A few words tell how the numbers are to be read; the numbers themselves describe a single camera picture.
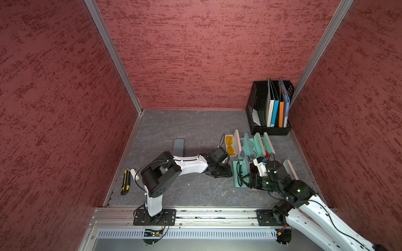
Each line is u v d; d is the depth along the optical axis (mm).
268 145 926
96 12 725
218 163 740
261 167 682
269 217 740
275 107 894
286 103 853
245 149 977
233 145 1004
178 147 953
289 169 835
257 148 972
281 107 888
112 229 710
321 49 855
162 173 502
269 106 897
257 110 1183
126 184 831
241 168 895
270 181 611
